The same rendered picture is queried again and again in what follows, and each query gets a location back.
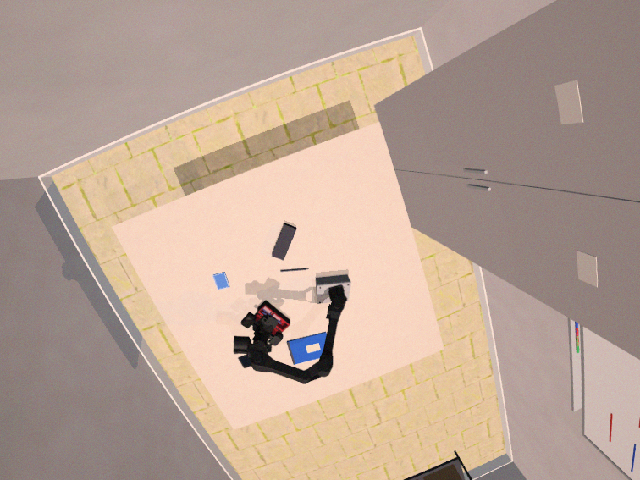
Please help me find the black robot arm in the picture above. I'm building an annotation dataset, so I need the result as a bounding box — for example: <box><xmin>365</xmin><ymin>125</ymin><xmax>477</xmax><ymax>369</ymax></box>
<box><xmin>233</xmin><ymin>284</ymin><xmax>347</xmax><ymax>384</ymax></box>

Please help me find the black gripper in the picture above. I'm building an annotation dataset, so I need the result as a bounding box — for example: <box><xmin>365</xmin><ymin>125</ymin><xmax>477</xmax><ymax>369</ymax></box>
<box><xmin>241</xmin><ymin>312</ymin><xmax>284</xmax><ymax>346</ymax></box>

